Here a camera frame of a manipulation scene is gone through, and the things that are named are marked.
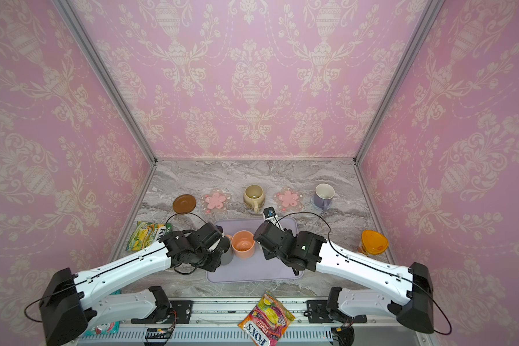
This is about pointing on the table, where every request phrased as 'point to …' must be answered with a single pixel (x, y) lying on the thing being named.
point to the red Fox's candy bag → (267, 321)
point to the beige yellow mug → (254, 194)
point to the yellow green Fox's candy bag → (146, 233)
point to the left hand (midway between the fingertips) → (219, 265)
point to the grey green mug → (228, 255)
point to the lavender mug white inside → (324, 194)
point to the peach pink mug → (243, 244)
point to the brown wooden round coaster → (184, 203)
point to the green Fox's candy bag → (112, 328)
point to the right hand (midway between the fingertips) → (269, 239)
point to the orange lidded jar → (373, 242)
